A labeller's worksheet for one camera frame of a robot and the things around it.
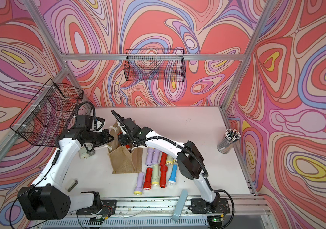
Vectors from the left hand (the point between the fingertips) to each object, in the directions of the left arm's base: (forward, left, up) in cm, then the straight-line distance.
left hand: (115, 138), depth 79 cm
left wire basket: (+12, +36, +9) cm, 39 cm away
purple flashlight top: (-4, -23, -16) cm, 28 cm away
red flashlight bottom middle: (-12, -27, -17) cm, 34 cm away
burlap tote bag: (-8, -4, -11) cm, 15 cm away
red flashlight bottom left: (-20, -18, -16) cm, 32 cm away
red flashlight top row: (-5, -27, -17) cm, 32 cm away
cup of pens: (+2, -67, -1) cm, 67 cm away
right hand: (0, -3, -5) cm, 6 cm away
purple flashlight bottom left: (-22, -14, -16) cm, 31 cm away
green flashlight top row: (-7, -31, -15) cm, 35 cm away
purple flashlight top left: (-3, -19, -16) cm, 25 cm away
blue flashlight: (-18, -32, -16) cm, 40 cm away
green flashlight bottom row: (-18, -23, -15) cm, 33 cm away
